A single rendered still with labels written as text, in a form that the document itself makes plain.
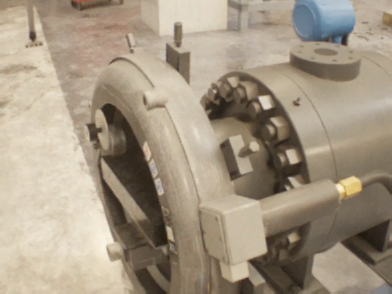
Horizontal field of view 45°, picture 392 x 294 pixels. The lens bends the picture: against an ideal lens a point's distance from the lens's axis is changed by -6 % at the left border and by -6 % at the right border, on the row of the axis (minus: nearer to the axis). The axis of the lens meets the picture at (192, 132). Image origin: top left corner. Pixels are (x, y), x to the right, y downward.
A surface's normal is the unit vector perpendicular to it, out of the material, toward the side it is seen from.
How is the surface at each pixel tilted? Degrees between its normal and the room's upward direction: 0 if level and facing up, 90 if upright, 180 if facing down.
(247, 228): 67
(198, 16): 90
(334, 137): 50
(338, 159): 61
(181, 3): 90
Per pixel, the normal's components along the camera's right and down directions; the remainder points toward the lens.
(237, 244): 0.41, 0.02
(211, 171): 0.33, -0.26
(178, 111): 0.21, -0.57
